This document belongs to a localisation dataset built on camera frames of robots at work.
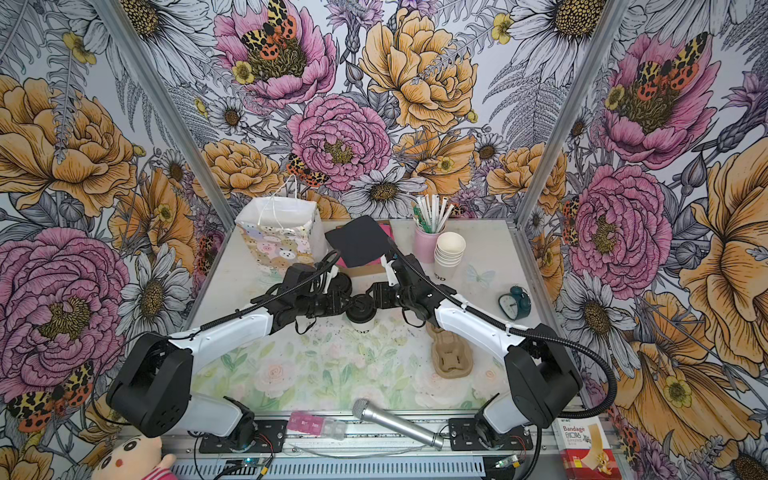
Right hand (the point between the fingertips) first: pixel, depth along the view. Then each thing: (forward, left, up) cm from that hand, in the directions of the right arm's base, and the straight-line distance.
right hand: (375, 299), depth 84 cm
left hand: (-1, +7, -3) cm, 8 cm away
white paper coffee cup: (-4, +4, -9) cm, 11 cm away
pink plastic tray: (-28, +17, -11) cm, 34 cm away
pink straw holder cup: (+22, -16, -3) cm, 27 cm away
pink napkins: (+19, +12, -7) cm, 23 cm away
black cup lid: (-2, +4, -2) cm, 5 cm away
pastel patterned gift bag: (+16, +26, +11) cm, 32 cm away
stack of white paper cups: (+14, -22, +2) cm, 26 cm away
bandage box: (-35, -48, -11) cm, 60 cm away
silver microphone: (-25, +3, -9) cm, 27 cm away
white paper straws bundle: (+32, -18, +3) cm, 37 cm away
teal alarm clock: (+1, -41, -7) cm, 42 cm away
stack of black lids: (+11, +12, -9) cm, 18 cm away
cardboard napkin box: (+39, -8, -13) cm, 41 cm away
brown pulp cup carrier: (-12, -21, -12) cm, 27 cm away
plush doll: (-34, +54, -5) cm, 64 cm away
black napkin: (+30, +7, -9) cm, 32 cm away
